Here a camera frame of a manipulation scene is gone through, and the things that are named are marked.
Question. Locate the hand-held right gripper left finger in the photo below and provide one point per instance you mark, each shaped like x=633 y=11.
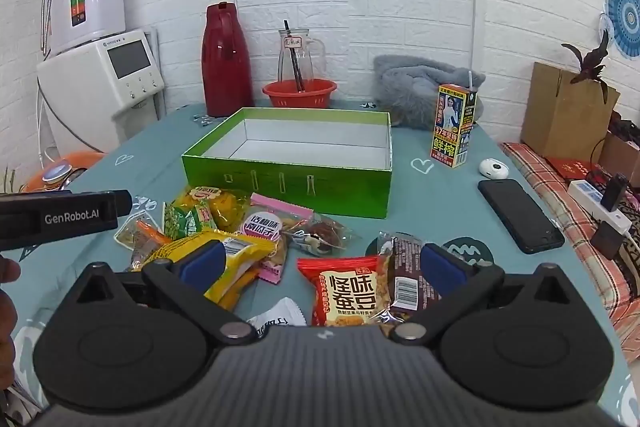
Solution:
x=202 y=264

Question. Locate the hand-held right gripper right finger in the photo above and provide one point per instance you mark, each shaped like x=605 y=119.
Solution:
x=442 y=269

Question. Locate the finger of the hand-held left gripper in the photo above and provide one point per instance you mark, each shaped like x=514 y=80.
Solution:
x=122 y=202

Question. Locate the small clear snack packet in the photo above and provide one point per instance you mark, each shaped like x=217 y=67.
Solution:
x=125 y=234

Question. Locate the large yellow snack packet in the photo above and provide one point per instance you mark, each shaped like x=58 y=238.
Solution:
x=245 y=267

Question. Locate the orange snack packet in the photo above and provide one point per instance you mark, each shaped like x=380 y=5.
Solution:
x=150 y=239

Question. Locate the pink snack packet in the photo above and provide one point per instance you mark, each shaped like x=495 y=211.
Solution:
x=265 y=227

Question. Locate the red snack packet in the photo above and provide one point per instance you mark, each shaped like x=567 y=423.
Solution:
x=340 y=292

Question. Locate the green cardboard box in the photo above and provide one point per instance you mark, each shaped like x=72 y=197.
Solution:
x=280 y=187

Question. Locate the clear packet with brown snack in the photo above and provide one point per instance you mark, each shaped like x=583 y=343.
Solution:
x=320 y=234

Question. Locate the person's left hand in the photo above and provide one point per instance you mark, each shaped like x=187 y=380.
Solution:
x=7 y=268

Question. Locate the green snack packet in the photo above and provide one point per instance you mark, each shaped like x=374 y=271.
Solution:
x=180 y=222

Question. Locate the green grassy plant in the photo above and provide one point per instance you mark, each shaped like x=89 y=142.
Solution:
x=7 y=179

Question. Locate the orange stool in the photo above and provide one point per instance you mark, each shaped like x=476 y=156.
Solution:
x=85 y=159

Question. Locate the yellow pastry packet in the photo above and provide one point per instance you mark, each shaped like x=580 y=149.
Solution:
x=225 y=212

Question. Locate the round silver lid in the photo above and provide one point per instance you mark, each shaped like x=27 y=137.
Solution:
x=57 y=173

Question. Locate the teal tablecloth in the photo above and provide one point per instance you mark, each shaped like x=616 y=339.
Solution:
x=440 y=207

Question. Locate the white snack packet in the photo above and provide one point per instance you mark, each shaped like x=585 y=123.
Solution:
x=280 y=317

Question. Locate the black smartphone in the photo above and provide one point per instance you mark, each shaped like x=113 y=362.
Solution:
x=520 y=217

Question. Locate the white appliance with screen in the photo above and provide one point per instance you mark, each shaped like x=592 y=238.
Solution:
x=100 y=107

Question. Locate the white earbuds case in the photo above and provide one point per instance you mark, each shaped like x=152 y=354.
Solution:
x=492 y=169

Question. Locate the plaid blanket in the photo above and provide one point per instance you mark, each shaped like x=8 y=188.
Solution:
x=575 y=227

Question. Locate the yellow juice carton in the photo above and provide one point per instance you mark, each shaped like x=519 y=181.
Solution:
x=452 y=127

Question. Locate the white power strip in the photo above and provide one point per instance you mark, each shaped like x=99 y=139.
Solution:
x=585 y=197

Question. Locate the red book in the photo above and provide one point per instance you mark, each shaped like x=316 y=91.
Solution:
x=570 y=167

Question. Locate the black power adapter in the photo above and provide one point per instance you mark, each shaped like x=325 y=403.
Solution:
x=607 y=239

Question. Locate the red thermos jug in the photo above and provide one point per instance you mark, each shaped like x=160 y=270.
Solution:
x=225 y=67

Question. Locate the grey fluffy cloth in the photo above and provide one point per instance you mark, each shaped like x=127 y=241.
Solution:
x=410 y=87

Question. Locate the black charger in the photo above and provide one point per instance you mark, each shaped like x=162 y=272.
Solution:
x=614 y=192

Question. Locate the red plastic basket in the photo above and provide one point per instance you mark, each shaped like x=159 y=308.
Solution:
x=300 y=99

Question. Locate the large cardboard box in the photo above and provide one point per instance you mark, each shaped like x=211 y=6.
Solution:
x=560 y=117

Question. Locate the white water purifier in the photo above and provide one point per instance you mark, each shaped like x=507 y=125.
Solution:
x=95 y=7

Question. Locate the small brown box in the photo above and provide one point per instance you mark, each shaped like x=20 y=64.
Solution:
x=620 y=157

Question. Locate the black stirring stick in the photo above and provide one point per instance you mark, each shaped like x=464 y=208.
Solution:
x=295 y=62

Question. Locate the glass pitcher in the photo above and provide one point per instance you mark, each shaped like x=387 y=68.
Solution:
x=312 y=62

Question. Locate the purple leafy plant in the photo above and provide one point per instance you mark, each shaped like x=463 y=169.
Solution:
x=592 y=62

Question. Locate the blue round wall decoration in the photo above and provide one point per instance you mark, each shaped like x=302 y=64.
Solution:
x=627 y=12

